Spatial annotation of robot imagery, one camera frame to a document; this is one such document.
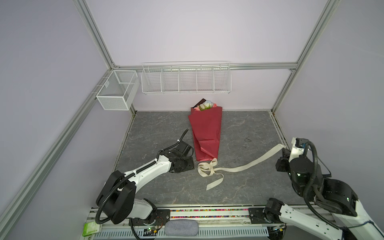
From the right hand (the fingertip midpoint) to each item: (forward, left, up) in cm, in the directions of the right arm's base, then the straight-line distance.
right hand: (284, 151), depth 60 cm
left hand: (+4, +40, -26) cm, 48 cm away
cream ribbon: (+7, +31, -33) cm, 46 cm away
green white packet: (-24, +87, -30) cm, 95 cm away
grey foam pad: (-23, +44, -30) cm, 58 cm away
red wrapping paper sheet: (+39, +30, -29) cm, 57 cm away
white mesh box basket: (+48, +89, -5) cm, 101 cm away
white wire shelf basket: (+57, +44, -2) cm, 72 cm away
